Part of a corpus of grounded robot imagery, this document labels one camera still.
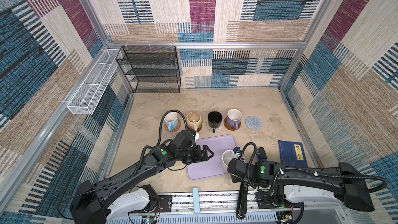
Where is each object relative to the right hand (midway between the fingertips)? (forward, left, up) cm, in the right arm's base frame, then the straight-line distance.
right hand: (234, 174), depth 78 cm
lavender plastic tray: (+5, +11, -4) cm, 12 cm away
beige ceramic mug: (+32, +21, 0) cm, 39 cm away
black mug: (+28, +8, +7) cm, 30 cm away
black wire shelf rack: (+66, +51, +15) cm, 85 cm away
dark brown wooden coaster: (+27, +18, -2) cm, 33 cm away
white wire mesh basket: (+37, +84, +15) cm, 93 cm away
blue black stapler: (+10, -16, 0) cm, 19 cm away
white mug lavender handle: (+35, -4, -2) cm, 36 cm away
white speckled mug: (+8, +3, +3) cm, 10 cm away
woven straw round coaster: (+31, +31, -4) cm, 44 cm away
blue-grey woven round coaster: (+32, -17, -4) cm, 37 cm away
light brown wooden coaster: (+29, -1, -2) cm, 29 cm away
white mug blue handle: (+28, +34, +7) cm, 44 cm away
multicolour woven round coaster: (+27, +7, 0) cm, 27 cm away
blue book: (+11, -34, -3) cm, 36 cm away
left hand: (+5, +13, +11) cm, 18 cm away
